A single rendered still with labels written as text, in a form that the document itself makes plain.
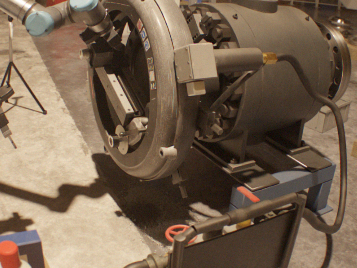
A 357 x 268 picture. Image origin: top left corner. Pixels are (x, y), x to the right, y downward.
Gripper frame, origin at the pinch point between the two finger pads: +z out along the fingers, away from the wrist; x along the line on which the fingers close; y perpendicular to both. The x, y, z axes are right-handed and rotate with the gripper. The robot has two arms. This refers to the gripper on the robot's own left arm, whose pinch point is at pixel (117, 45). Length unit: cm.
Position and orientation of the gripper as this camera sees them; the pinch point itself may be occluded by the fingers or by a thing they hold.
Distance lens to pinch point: 180.5
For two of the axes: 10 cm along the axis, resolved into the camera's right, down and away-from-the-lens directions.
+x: -5.8, -6.7, 4.6
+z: 2.8, 3.6, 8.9
